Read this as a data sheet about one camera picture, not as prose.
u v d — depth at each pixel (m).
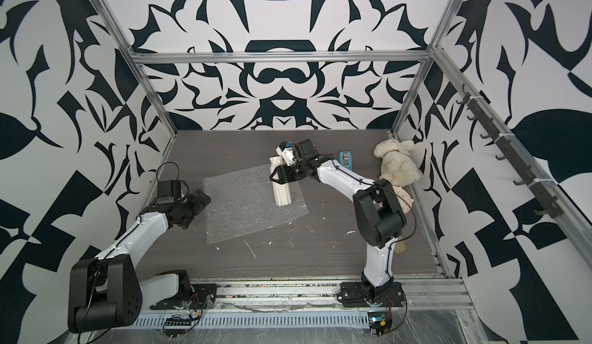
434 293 0.76
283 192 0.85
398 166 0.94
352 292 0.74
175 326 0.73
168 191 0.69
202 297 0.74
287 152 0.83
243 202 0.96
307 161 0.72
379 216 0.49
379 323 0.70
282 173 0.79
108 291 0.41
